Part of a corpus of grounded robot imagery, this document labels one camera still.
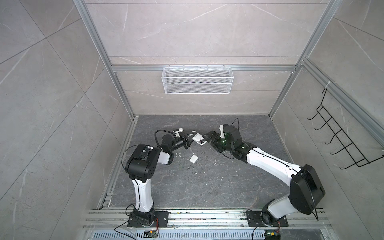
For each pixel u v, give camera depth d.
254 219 0.73
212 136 0.74
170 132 0.90
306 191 0.42
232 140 0.63
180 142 0.83
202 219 0.75
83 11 0.69
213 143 0.72
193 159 0.95
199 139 0.84
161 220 0.73
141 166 0.53
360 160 0.58
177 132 0.87
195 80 1.01
